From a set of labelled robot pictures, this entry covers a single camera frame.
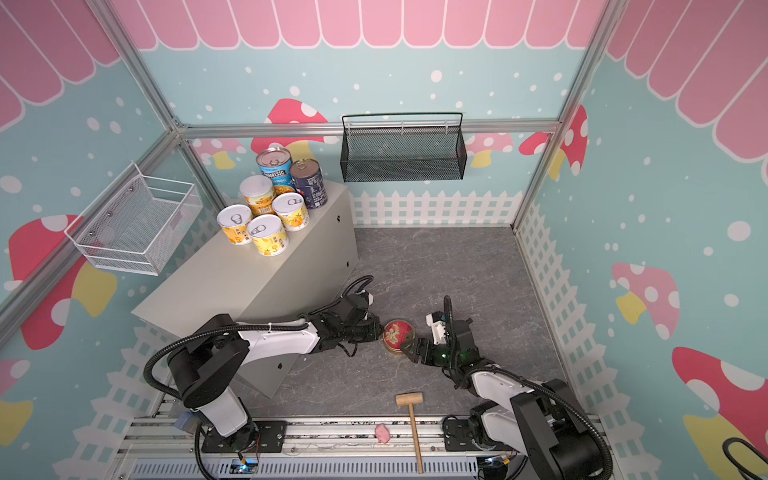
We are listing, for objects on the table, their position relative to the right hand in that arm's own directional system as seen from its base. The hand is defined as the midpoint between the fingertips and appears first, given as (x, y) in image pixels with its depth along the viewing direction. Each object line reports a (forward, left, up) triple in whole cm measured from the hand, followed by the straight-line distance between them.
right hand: (407, 347), depth 86 cm
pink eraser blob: (-21, +7, -2) cm, 23 cm away
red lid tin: (+4, +3, 0) cm, 5 cm away
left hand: (+4, +7, -1) cm, 8 cm away
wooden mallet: (-14, 0, -1) cm, 14 cm away
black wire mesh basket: (+53, -1, +32) cm, 62 cm away
